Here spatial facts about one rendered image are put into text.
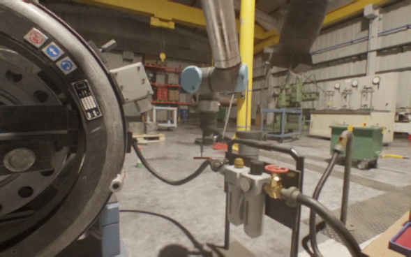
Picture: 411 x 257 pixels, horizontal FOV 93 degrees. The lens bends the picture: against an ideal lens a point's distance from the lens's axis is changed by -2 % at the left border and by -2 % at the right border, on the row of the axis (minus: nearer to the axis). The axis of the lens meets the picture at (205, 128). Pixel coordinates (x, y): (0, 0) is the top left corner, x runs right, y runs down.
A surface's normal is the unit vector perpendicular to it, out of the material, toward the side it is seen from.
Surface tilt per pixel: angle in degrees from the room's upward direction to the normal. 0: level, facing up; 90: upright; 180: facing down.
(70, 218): 90
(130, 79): 90
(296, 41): 122
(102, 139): 90
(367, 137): 90
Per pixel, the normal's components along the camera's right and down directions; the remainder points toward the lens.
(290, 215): -0.85, 0.02
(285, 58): 0.09, 0.47
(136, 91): 0.53, 0.07
